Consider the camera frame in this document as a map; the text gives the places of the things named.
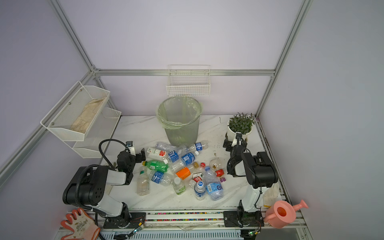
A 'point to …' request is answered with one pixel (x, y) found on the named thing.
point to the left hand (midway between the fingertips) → (135, 149)
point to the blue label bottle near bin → (198, 146)
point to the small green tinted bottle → (179, 185)
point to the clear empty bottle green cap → (143, 184)
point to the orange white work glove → (84, 226)
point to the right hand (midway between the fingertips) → (234, 136)
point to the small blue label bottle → (174, 155)
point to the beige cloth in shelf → (82, 120)
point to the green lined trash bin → (180, 116)
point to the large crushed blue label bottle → (213, 186)
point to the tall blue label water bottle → (187, 159)
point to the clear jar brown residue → (217, 163)
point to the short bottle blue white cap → (199, 189)
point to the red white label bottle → (197, 175)
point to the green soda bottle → (157, 165)
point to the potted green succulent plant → (241, 123)
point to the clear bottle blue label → (165, 179)
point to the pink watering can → (279, 214)
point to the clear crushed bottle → (164, 146)
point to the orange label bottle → (185, 172)
